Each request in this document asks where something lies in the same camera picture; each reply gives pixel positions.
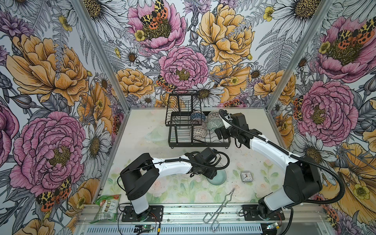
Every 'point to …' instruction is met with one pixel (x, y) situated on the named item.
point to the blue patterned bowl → (198, 114)
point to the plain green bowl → (219, 179)
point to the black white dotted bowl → (199, 132)
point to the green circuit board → (143, 228)
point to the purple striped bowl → (199, 122)
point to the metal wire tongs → (208, 217)
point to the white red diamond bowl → (212, 114)
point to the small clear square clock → (246, 176)
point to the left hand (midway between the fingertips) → (209, 174)
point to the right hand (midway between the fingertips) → (223, 131)
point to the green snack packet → (108, 207)
